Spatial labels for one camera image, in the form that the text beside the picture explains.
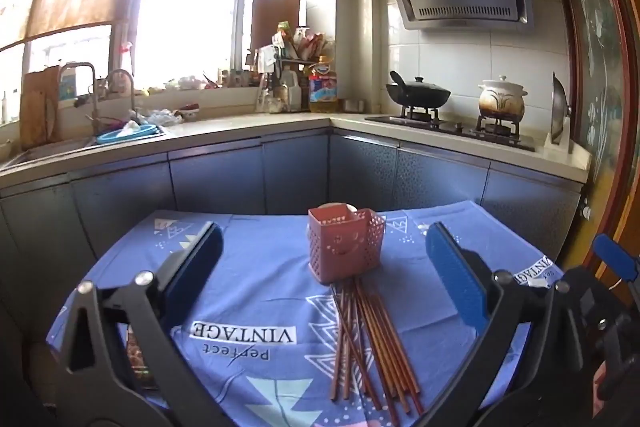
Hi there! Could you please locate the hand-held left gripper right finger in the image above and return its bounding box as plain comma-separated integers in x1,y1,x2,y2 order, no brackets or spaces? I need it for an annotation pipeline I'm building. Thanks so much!
425,222,592,427

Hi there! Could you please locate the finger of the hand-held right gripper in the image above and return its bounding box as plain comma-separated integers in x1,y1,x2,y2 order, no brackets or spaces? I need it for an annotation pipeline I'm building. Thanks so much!
591,233,640,289
567,266,636,348

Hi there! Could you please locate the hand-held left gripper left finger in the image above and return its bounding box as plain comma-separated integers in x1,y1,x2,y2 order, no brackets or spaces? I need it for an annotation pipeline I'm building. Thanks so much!
47,222,224,427

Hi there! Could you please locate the bunch of wooden chopsticks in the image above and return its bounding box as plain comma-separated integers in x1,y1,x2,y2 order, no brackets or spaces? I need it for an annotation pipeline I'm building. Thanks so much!
329,278,426,427

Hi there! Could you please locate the pink plastic utensil holder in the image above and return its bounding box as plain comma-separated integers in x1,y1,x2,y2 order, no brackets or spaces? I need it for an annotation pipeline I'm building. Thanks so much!
307,203,387,284

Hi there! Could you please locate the blue printed tablecloth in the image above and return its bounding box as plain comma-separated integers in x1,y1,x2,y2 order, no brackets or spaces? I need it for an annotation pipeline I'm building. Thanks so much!
46,201,566,427

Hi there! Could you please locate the black gas stove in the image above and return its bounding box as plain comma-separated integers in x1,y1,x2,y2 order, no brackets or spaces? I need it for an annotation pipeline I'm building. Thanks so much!
365,106,538,152

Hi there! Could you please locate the blue plastic basin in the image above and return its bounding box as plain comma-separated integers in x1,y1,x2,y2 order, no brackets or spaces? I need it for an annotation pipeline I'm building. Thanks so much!
96,124,157,144

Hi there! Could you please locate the metal pot lid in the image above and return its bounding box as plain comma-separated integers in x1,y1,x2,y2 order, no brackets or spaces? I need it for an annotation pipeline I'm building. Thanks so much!
550,72,572,145

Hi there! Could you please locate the white plastic bag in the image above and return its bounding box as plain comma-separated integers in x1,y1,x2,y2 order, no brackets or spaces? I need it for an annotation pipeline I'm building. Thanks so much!
145,108,183,126

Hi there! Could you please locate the beige kitchen countertop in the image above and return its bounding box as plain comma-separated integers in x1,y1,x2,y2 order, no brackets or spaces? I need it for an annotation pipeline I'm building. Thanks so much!
0,112,593,192

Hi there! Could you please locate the white ceramic clay pot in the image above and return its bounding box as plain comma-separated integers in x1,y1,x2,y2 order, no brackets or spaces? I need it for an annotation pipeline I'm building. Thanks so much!
476,76,529,120

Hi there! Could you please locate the black wok with lid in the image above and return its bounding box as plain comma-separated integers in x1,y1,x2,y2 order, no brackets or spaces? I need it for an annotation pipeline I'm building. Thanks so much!
385,70,452,108

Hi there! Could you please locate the steel sink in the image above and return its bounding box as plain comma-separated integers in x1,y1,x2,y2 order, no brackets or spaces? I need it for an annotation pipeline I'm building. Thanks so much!
10,132,168,168

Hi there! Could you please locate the curved steel faucet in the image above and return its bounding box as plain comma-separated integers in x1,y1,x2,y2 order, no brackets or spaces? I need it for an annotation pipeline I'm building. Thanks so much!
105,69,140,118

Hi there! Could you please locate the cluttered metal shelf rack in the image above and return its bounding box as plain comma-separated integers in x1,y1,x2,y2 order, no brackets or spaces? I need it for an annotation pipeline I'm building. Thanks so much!
250,22,311,112

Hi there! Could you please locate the yellow cooking oil bottle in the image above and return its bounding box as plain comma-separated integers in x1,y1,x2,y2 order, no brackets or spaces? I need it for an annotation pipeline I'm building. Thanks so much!
308,56,340,114

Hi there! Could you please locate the square steel faucet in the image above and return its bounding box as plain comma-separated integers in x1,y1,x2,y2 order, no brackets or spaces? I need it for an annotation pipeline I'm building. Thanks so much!
59,62,101,135

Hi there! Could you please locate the wooden cutting board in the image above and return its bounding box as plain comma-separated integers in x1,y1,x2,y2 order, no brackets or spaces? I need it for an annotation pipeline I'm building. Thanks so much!
20,67,61,148

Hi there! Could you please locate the kitchen window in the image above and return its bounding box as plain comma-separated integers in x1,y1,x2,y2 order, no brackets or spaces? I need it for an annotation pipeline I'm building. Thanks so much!
0,0,306,122

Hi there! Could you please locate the red wooden door frame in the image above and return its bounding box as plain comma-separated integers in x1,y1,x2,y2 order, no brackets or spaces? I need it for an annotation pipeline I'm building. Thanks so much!
550,0,640,268

